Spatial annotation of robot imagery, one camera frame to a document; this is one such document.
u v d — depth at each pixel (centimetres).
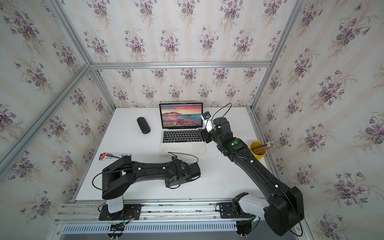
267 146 80
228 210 73
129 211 73
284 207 38
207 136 68
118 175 50
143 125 106
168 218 72
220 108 64
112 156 91
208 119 64
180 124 104
